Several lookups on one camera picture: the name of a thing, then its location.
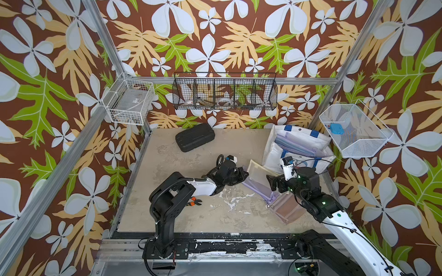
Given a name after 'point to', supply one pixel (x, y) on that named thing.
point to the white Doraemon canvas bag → (275, 152)
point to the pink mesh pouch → (287, 208)
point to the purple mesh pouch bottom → (300, 145)
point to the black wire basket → (221, 90)
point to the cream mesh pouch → (258, 173)
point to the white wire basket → (129, 101)
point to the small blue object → (336, 128)
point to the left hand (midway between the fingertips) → (251, 171)
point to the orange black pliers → (196, 202)
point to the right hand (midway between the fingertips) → (275, 172)
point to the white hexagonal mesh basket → (365, 134)
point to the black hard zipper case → (191, 138)
